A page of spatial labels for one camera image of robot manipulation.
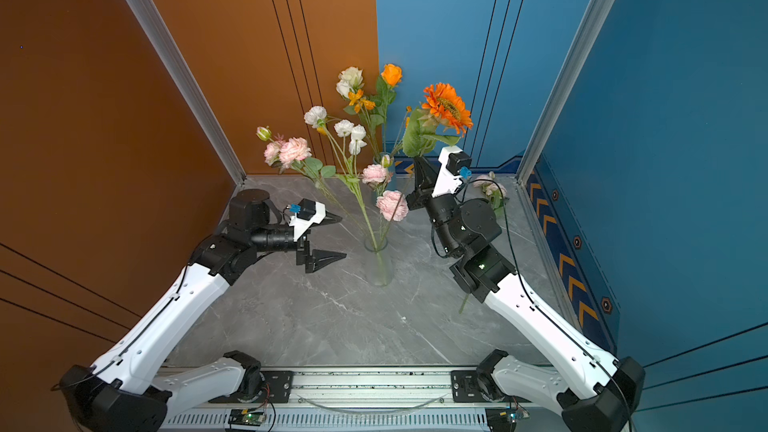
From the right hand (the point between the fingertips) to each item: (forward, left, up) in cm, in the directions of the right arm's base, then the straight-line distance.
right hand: (413, 156), depth 59 cm
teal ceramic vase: (+8, +5, -13) cm, 16 cm away
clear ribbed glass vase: (-3, +9, -36) cm, 38 cm away
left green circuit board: (-38, +40, -48) cm, 73 cm away
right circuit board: (-38, -21, -49) cm, 65 cm away
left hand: (-7, +16, -16) cm, 23 cm away
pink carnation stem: (-1, +4, -14) cm, 14 cm away
